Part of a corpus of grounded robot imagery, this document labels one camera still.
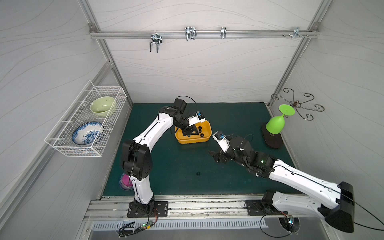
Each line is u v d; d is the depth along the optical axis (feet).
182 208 2.46
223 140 2.00
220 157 2.10
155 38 2.57
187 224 2.30
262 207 2.16
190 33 2.47
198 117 2.41
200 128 3.49
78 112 2.13
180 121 2.35
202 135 3.32
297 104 2.57
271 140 3.23
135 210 2.34
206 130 3.44
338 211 1.28
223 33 2.57
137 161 1.55
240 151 1.71
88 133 2.10
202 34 2.54
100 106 2.33
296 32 2.51
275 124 2.60
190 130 2.44
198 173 2.80
